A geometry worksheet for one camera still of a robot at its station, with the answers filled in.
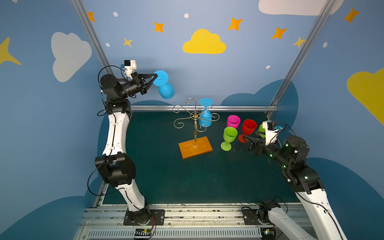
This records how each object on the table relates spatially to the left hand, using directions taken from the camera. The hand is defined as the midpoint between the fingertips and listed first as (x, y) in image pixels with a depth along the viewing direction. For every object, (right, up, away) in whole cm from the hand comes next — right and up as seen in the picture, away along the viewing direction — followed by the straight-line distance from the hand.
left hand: (156, 74), depth 64 cm
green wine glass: (+40, -28, +29) cm, 57 cm away
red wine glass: (+52, -23, +28) cm, 63 cm away
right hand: (+43, -25, +1) cm, 50 cm away
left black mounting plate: (-2, -69, +10) cm, 70 cm away
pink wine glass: (+43, -19, +35) cm, 59 cm away
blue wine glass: (+24, -17, +22) cm, 36 cm away
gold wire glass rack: (+20, -22, +26) cm, 39 cm away
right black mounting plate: (+46, -69, +11) cm, 83 cm away
